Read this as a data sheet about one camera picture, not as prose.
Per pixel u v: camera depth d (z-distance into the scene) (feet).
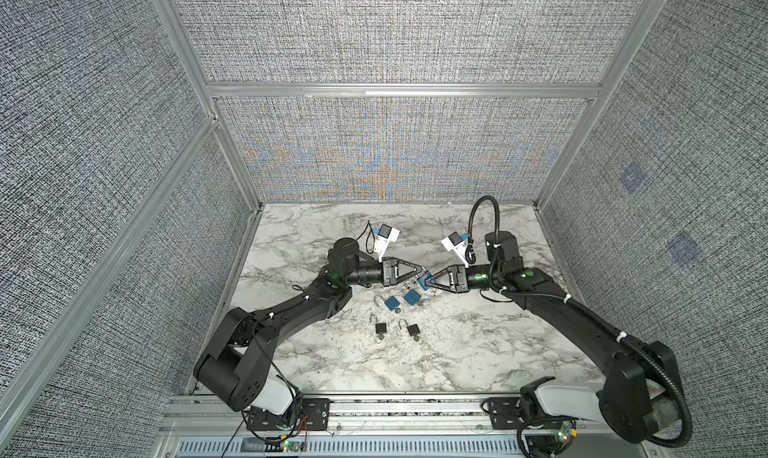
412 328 2.88
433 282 2.37
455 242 2.34
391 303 3.03
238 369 1.40
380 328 2.88
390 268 2.19
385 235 2.30
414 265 2.36
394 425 2.40
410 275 2.35
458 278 2.20
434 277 2.36
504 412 2.41
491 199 2.14
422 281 2.35
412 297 3.10
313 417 2.40
